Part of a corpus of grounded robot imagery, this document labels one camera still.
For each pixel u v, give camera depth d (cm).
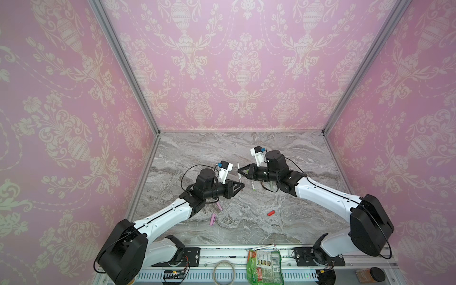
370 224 42
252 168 70
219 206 88
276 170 64
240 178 78
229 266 72
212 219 83
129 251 41
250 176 72
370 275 63
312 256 67
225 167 72
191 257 75
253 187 94
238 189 76
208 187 65
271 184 71
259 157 75
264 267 70
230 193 69
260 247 76
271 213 87
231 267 71
